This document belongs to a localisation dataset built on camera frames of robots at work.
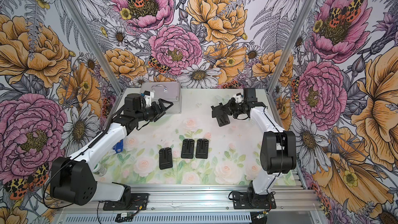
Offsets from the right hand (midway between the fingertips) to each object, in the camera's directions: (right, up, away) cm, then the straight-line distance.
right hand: (218, 109), depth 87 cm
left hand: (-26, -1, -5) cm, 26 cm away
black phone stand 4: (+3, -6, +3) cm, 7 cm away
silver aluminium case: (-30, +11, +15) cm, 35 cm away
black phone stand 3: (-9, -23, +3) cm, 24 cm away
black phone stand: (-29, -26, -1) cm, 39 cm away
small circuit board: (-44, -48, -15) cm, 67 cm away
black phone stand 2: (-17, -23, +3) cm, 29 cm away
